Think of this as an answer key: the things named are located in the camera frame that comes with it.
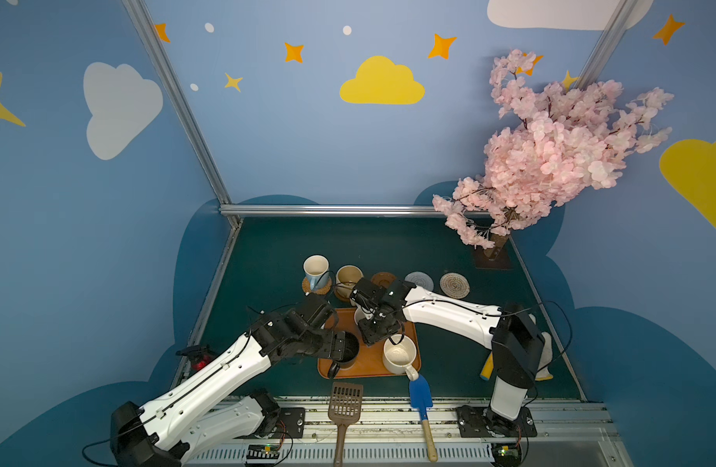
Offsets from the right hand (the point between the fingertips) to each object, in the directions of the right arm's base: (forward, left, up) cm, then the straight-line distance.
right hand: (373, 334), depth 82 cm
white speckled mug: (-3, -8, -7) cm, 11 cm away
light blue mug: (+23, +21, -3) cm, 31 cm away
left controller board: (-29, +27, -10) cm, 41 cm away
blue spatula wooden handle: (-14, -14, -8) cm, 21 cm away
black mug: (-4, +6, -5) cm, 9 cm away
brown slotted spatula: (-18, +7, -5) cm, 20 cm away
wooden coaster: (+25, -4, -8) cm, 27 cm away
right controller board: (-25, -36, -11) cm, 45 cm away
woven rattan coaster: (+19, +24, -7) cm, 32 cm away
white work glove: (-6, -50, -7) cm, 50 cm away
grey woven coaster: (+25, -17, -8) cm, 32 cm away
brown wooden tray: (-5, 0, -8) cm, 10 cm away
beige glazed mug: (+21, +10, -4) cm, 24 cm away
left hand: (-5, +11, +6) cm, 13 cm away
